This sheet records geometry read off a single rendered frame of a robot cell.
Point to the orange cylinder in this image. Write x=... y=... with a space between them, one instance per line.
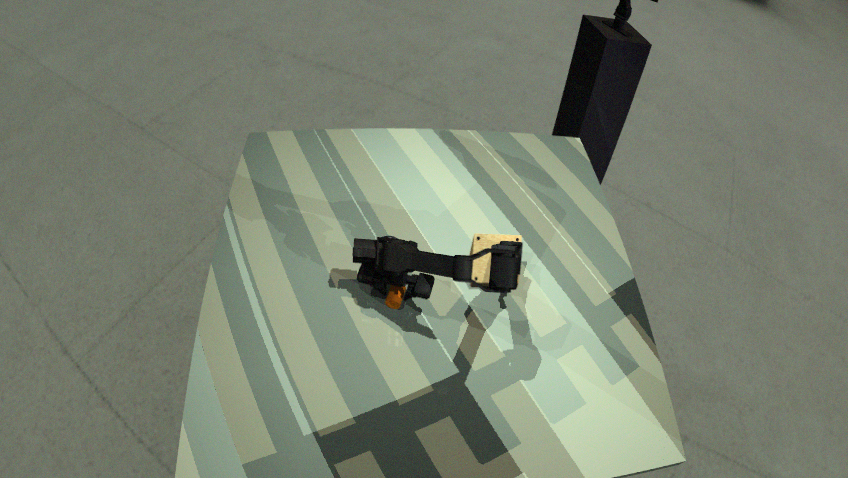
x=394 y=296

